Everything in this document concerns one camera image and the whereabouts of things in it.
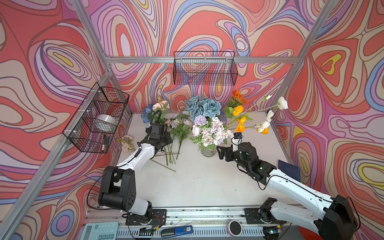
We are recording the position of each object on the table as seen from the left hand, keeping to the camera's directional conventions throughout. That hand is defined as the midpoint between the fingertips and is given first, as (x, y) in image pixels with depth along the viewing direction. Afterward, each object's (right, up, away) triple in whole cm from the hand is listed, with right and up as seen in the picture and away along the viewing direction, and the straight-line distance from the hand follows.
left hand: (171, 136), depth 91 cm
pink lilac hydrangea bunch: (+21, +3, -22) cm, 30 cm away
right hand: (+31, -7, -10) cm, 33 cm away
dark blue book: (+73, -21, -2) cm, 76 cm away
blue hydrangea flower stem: (-19, +17, +14) cm, 29 cm away
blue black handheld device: (+2, -41, -26) cm, 49 cm away
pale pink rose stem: (-31, -4, +8) cm, 32 cm away
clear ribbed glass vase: (+24, -11, +5) cm, 27 cm away
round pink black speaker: (+33, -41, -24) cm, 57 cm away
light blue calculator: (-28, -43, -22) cm, 56 cm away
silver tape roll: (-29, +10, -17) cm, 35 cm away
